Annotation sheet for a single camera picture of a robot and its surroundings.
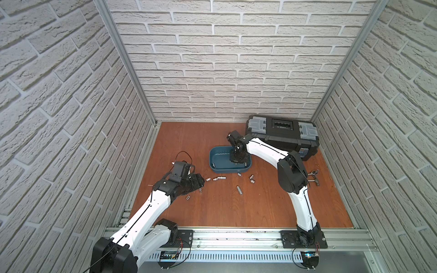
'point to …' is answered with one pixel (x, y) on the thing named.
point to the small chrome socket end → (208, 179)
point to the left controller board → (168, 259)
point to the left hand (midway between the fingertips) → (202, 179)
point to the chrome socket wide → (252, 181)
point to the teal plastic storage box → (220, 161)
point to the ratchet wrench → (313, 173)
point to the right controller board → (310, 259)
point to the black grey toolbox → (288, 135)
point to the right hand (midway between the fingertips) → (237, 159)
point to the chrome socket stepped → (251, 177)
